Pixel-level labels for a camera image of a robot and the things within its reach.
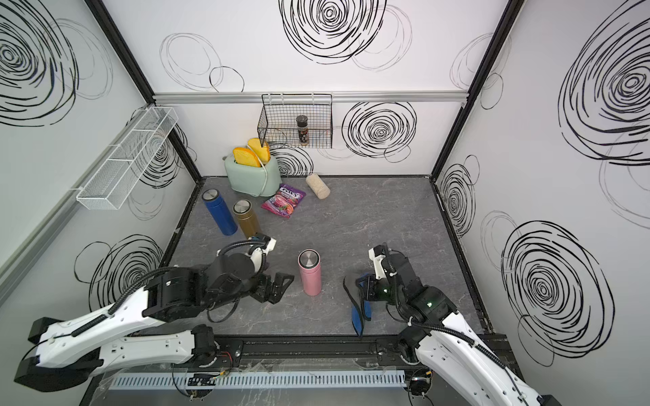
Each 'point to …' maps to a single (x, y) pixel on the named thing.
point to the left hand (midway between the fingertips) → (282, 274)
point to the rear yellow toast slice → (262, 151)
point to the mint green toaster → (259, 181)
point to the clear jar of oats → (317, 186)
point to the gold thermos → (245, 212)
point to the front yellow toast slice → (244, 156)
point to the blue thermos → (224, 217)
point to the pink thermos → (309, 260)
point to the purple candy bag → (284, 200)
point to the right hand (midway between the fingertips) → (358, 283)
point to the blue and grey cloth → (358, 315)
